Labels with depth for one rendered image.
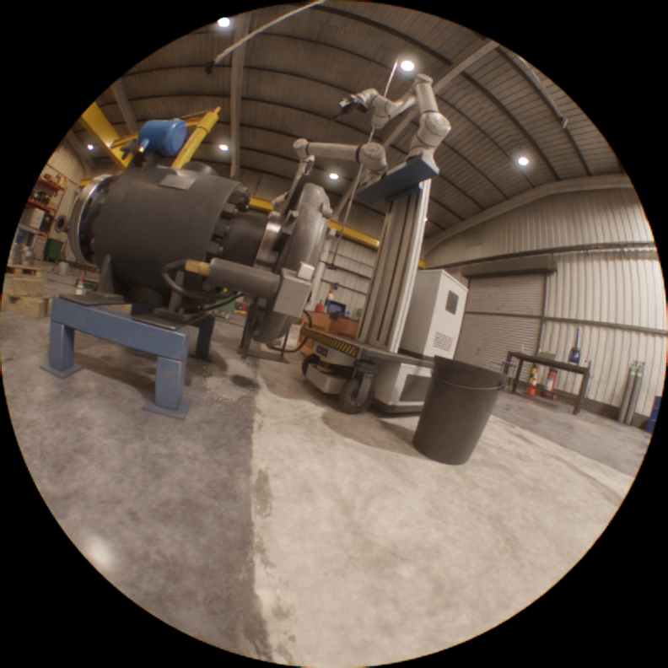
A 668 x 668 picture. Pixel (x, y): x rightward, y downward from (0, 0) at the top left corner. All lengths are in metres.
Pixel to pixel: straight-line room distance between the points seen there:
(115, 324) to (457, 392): 1.09
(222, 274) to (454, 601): 0.85
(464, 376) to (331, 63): 9.10
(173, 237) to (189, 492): 0.72
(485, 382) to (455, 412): 0.14
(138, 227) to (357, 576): 1.06
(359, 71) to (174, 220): 8.55
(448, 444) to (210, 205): 1.15
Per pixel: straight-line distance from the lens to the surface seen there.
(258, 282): 0.61
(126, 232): 0.93
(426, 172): 1.46
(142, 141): 1.13
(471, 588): 0.53
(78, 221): 1.20
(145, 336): 0.72
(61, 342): 0.94
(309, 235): 0.72
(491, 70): 8.71
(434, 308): 1.29
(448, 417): 0.83
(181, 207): 0.86
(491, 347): 9.84
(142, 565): 0.42
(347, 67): 9.11
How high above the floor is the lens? 0.37
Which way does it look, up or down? 2 degrees down
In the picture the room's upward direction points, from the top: 15 degrees clockwise
